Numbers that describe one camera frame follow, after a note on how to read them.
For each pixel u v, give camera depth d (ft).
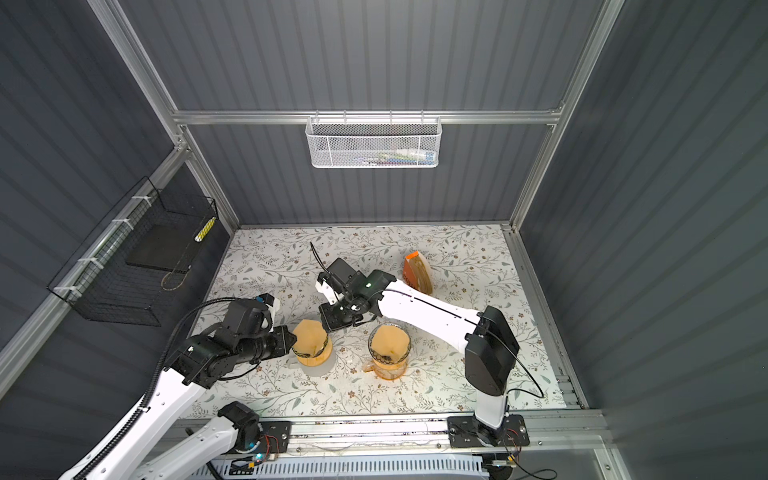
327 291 2.11
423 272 3.17
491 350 1.45
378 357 2.39
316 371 2.77
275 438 2.38
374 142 4.06
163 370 1.54
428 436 2.47
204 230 2.68
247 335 1.83
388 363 2.37
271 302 2.25
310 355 2.51
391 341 2.51
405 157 3.00
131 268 2.37
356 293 1.93
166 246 2.47
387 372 2.76
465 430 2.40
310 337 2.59
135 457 1.38
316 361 2.52
